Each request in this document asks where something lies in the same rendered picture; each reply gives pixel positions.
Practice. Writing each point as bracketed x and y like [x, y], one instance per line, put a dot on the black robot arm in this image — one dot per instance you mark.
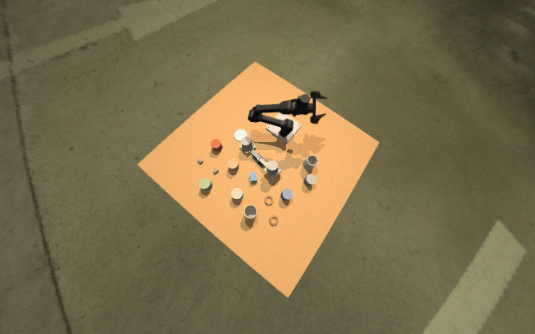
[286, 107]

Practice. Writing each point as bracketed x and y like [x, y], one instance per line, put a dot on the orange-brown cylinder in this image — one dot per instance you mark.
[216, 145]

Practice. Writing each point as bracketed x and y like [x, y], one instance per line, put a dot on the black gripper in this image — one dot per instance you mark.
[311, 108]

